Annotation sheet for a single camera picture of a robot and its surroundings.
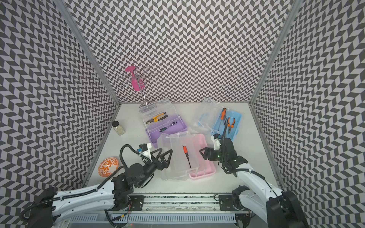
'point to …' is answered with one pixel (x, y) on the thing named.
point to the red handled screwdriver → (186, 152)
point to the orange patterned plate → (108, 166)
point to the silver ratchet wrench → (174, 123)
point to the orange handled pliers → (230, 127)
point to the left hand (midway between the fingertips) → (168, 152)
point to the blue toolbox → (215, 118)
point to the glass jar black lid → (118, 128)
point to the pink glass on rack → (137, 83)
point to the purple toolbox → (160, 116)
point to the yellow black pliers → (156, 118)
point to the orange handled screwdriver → (223, 115)
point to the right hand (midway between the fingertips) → (204, 154)
